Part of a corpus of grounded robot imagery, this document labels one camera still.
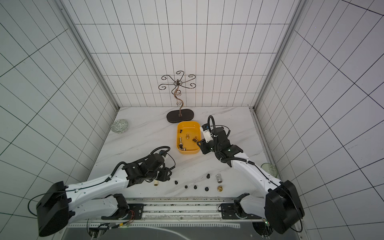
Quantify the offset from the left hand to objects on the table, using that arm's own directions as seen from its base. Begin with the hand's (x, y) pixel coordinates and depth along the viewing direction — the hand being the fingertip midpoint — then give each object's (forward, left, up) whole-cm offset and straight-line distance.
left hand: (165, 175), depth 80 cm
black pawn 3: (-6, -23, -4) cm, 24 cm away
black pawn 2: (+1, -24, -3) cm, 24 cm away
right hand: (+18, -19, +11) cm, 28 cm away
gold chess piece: (+28, -11, -3) cm, 30 cm away
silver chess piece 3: (0, -30, -4) cm, 30 cm away
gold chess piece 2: (-5, -30, -3) cm, 30 cm away
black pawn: (+33, -6, -3) cm, 34 cm away
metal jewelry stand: (+47, -4, -3) cm, 48 cm away
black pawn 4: (-5, -16, -3) cm, 17 cm away
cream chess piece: (-3, +5, -3) cm, 7 cm away
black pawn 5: (-2, -6, -4) cm, 7 cm away
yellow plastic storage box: (+30, -12, -2) cm, 32 cm away
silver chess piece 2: (+19, -7, -3) cm, 21 cm away
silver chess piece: (+24, -7, -3) cm, 25 cm away
